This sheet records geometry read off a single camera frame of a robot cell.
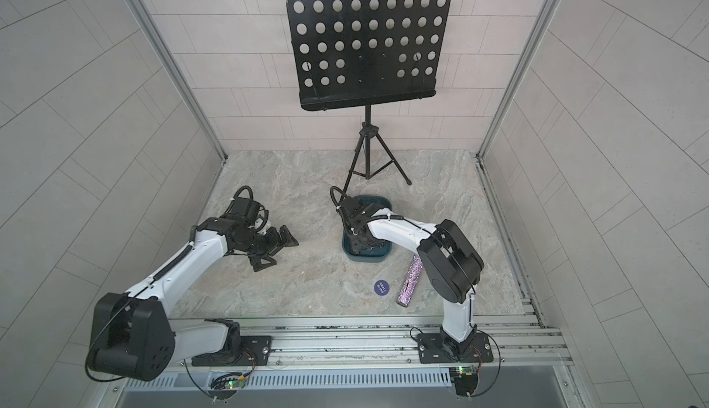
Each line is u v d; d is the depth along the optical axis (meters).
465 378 0.68
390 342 0.74
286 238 0.73
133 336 0.39
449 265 0.47
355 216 0.69
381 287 0.82
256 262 0.72
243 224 0.63
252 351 0.71
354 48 0.66
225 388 0.66
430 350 0.71
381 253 0.83
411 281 0.81
